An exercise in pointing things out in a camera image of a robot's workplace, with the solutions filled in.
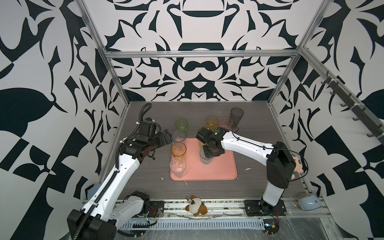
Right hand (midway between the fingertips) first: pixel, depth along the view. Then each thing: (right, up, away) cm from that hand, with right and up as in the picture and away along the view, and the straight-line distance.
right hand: (210, 153), depth 84 cm
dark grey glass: (+18, +22, +12) cm, 31 cm away
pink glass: (+12, +16, +17) cm, 27 cm away
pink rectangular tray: (+8, -10, +6) cm, 14 cm away
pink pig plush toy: (+47, -4, -3) cm, 47 cm away
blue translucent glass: (-18, +9, +2) cm, 20 cm away
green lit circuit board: (+27, -31, -13) cm, 43 cm away
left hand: (-25, +11, -8) cm, 28 cm away
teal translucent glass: (-4, -1, -7) cm, 8 cm away
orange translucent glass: (-18, +2, +1) cm, 18 cm away
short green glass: (-17, +16, +15) cm, 27 cm away
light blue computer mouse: (+43, -19, -14) cm, 49 cm away
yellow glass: (+3, +17, +21) cm, 27 cm away
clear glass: (-18, -6, -3) cm, 19 cm away
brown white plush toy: (-8, -23, -11) cm, 27 cm away
